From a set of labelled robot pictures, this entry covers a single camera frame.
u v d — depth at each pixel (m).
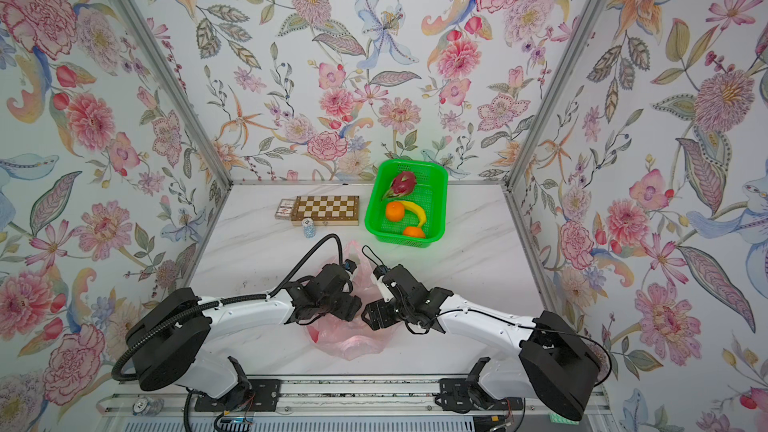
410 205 1.10
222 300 0.50
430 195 1.18
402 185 1.12
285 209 1.10
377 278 0.76
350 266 0.80
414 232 0.97
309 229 1.01
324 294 0.68
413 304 0.64
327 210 1.10
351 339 0.62
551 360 0.42
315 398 0.75
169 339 0.43
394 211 1.06
